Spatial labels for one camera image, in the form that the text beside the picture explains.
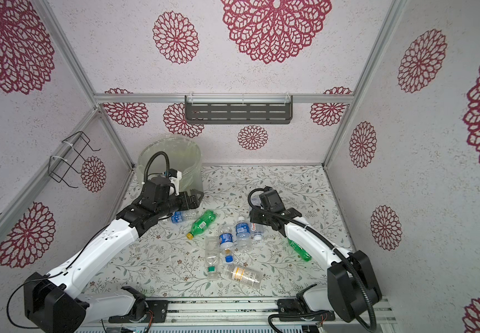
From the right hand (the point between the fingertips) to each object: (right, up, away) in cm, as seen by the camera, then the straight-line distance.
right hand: (253, 211), depth 86 cm
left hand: (-23, +7, -7) cm, 25 cm away
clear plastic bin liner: (-32, +24, +12) cm, 42 cm away
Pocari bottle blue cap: (-11, -11, 0) cm, 16 cm away
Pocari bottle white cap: (-4, -8, +2) cm, 9 cm away
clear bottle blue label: (-30, -4, +12) cm, 33 cm away
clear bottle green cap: (-17, -18, +3) cm, 25 cm away
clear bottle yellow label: (-4, -23, -8) cm, 25 cm away
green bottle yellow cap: (-22, -6, +5) cm, 24 cm away
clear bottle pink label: (+1, -7, -5) cm, 9 cm away
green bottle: (+19, -16, -1) cm, 25 cm away
